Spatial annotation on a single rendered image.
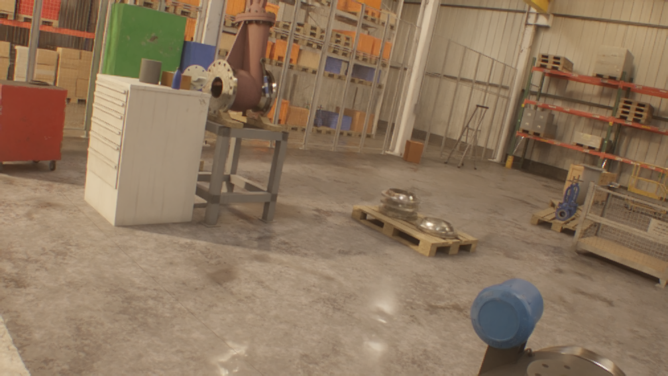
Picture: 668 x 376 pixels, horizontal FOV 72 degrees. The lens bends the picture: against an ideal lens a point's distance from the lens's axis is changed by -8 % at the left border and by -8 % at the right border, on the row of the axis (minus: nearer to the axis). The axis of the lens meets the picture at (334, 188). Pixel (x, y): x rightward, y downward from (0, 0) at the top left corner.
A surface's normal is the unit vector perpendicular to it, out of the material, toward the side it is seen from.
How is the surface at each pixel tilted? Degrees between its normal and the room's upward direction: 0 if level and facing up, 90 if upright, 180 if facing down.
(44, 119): 90
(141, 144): 90
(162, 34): 90
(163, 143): 90
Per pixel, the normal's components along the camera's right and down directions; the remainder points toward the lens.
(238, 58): 0.72, 0.16
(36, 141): 0.81, 0.28
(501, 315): -0.60, 0.04
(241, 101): 0.18, 0.59
